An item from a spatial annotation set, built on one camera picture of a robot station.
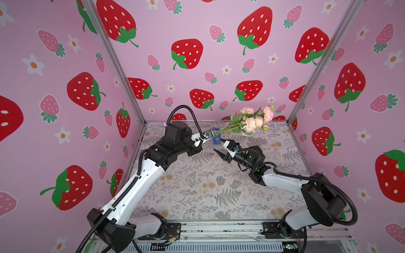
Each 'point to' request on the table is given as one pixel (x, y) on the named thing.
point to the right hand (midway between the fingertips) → (216, 145)
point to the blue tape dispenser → (216, 139)
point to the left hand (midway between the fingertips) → (202, 135)
